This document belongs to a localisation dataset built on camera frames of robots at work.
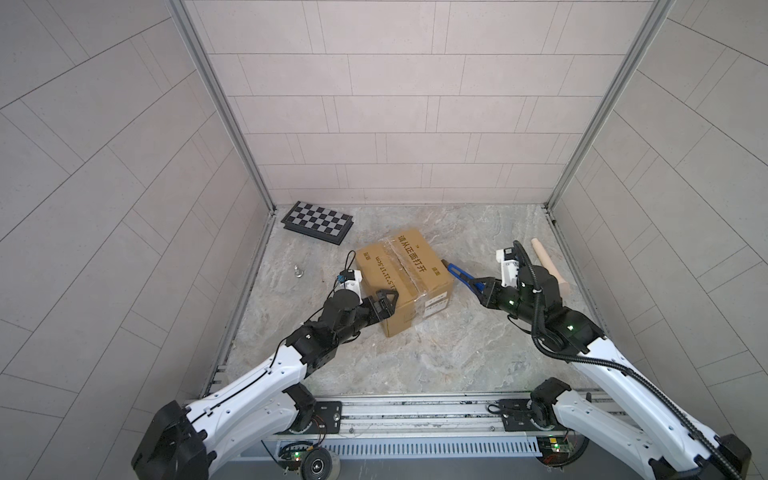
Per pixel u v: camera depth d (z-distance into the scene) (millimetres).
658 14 708
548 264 979
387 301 677
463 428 708
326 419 700
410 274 772
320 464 570
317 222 1082
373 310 662
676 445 392
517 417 708
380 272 787
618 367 454
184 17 711
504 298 630
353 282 700
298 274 958
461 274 754
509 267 651
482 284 676
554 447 682
